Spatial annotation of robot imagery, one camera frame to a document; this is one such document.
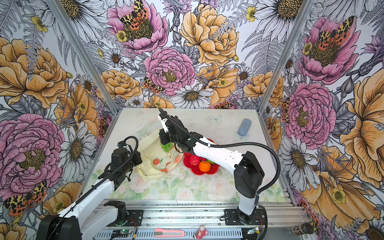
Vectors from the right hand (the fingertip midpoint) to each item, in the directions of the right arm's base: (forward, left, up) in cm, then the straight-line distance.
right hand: (161, 134), depth 79 cm
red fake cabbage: (-6, -17, -18) cm, 25 cm away
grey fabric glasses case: (+21, -53, -21) cm, 60 cm away
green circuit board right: (-40, -44, -24) cm, 64 cm away
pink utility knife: (-39, 0, -22) cm, 45 cm away
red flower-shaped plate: (-10, -17, -20) cm, 28 cm away
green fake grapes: (-1, -1, -10) cm, 10 cm away
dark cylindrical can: (-40, -62, -14) cm, 75 cm away
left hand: (-4, +15, -15) cm, 22 cm away
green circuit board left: (-39, +17, -23) cm, 48 cm away
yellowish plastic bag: (-3, +8, -23) cm, 25 cm away
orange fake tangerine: (-9, -22, -18) cm, 30 cm away
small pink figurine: (-40, -20, -21) cm, 49 cm away
